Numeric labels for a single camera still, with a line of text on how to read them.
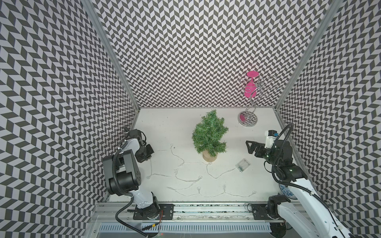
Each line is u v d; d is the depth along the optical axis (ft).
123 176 1.52
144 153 2.56
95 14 2.43
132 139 2.06
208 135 2.29
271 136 2.24
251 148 2.31
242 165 2.91
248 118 3.57
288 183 1.73
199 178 2.72
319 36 2.50
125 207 1.81
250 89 3.26
